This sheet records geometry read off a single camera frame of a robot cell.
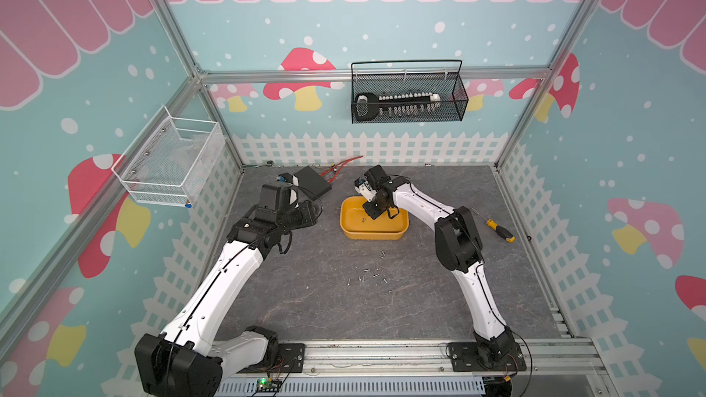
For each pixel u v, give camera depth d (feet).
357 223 3.31
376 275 2.94
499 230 3.25
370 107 2.94
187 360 1.21
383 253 3.09
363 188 3.05
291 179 2.32
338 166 3.90
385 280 2.91
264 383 2.40
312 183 3.82
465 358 2.41
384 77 2.94
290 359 2.44
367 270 2.98
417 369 2.44
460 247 1.97
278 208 1.91
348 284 2.86
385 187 2.50
